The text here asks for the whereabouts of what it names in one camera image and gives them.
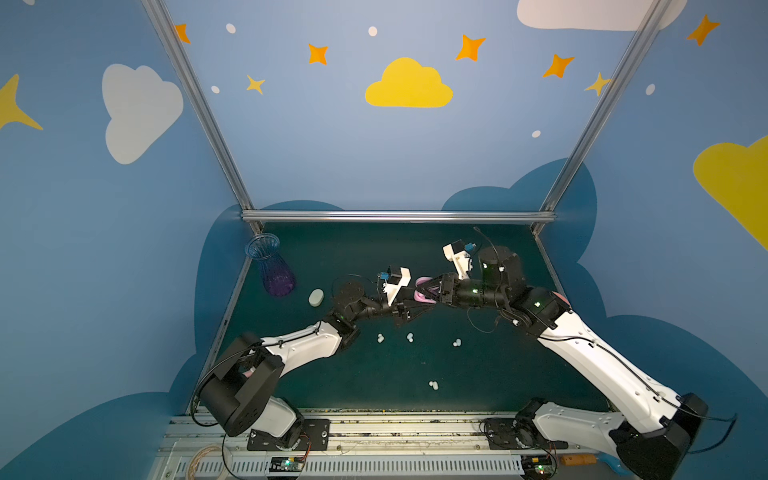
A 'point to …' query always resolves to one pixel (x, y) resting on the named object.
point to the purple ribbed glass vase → (277, 275)
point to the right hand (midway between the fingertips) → (425, 286)
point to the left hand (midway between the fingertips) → (434, 300)
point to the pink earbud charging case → (419, 296)
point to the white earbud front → (433, 384)
